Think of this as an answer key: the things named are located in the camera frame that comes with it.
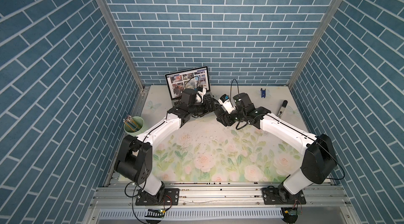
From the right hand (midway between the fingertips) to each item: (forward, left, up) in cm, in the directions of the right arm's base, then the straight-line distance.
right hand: (222, 116), depth 84 cm
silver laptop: (+33, +19, -4) cm, 38 cm away
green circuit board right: (-38, -34, -20) cm, 55 cm away
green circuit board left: (-43, +29, -20) cm, 56 cm away
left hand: (+1, +1, +5) cm, 6 cm away
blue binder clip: (+34, -30, -15) cm, 48 cm away
